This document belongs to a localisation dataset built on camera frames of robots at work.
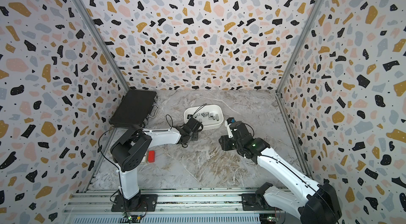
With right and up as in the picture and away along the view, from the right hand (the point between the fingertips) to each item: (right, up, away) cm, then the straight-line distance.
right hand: (222, 140), depth 80 cm
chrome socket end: (-11, +12, +27) cm, 31 cm away
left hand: (-15, +1, +18) cm, 24 cm away
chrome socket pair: (-6, +10, +26) cm, 29 cm away
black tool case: (-58, +15, +26) cm, 65 cm away
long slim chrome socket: (-2, +10, +26) cm, 28 cm away
